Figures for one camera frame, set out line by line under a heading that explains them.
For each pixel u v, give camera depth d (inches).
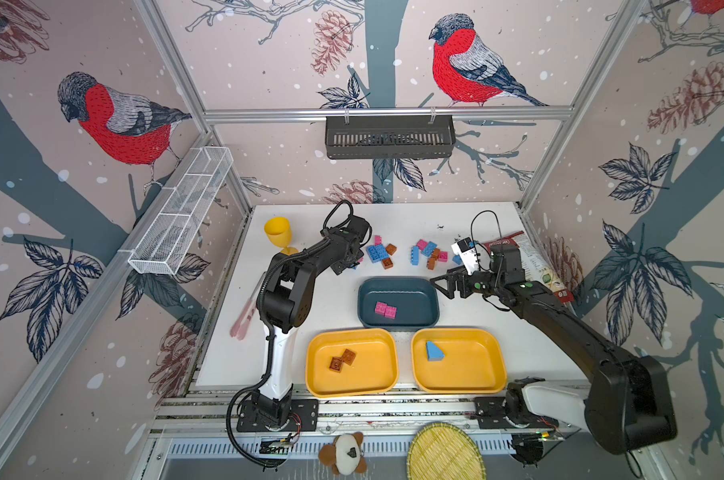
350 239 29.4
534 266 38.5
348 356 32.1
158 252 27.1
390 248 42.1
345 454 26.0
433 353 32.3
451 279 28.2
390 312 35.5
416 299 37.3
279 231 37.4
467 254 29.3
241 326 33.1
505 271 25.7
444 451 26.9
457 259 29.7
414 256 40.8
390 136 40.8
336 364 31.4
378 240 42.4
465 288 28.7
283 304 21.4
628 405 15.7
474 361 32.0
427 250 42.2
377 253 41.7
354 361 32.3
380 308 35.5
